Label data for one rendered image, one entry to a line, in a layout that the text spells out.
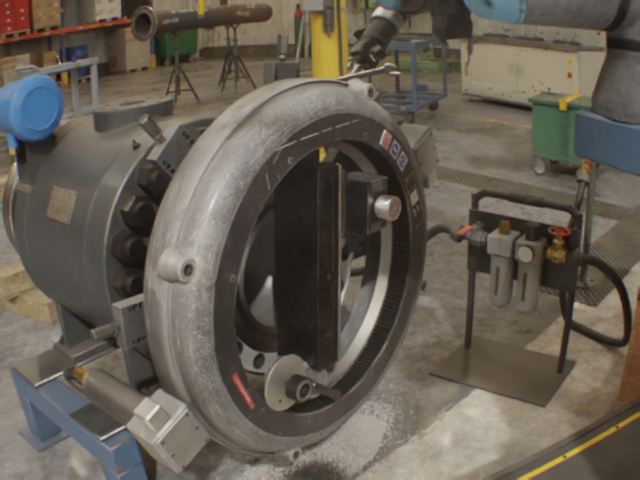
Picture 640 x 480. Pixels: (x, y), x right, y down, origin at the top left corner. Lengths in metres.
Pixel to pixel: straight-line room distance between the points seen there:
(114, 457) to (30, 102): 0.86
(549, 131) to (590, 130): 3.67
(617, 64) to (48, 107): 1.27
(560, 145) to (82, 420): 3.66
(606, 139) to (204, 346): 0.67
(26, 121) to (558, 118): 3.57
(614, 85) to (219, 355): 0.73
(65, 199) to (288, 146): 0.61
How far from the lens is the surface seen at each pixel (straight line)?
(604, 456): 1.27
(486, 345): 2.26
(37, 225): 1.61
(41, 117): 1.59
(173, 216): 1.01
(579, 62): 7.01
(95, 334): 1.06
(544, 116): 4.46
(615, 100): 0.77
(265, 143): 1.05
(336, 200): 1.18
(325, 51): 4.86
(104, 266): 1.33
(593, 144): 0.80
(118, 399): 1.21
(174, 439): 1.10
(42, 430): 1.93
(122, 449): 1.47
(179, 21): 8.48
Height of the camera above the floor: 1.10
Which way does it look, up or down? 20 degrees down
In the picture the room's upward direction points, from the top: 2 degrees counter-clockwise
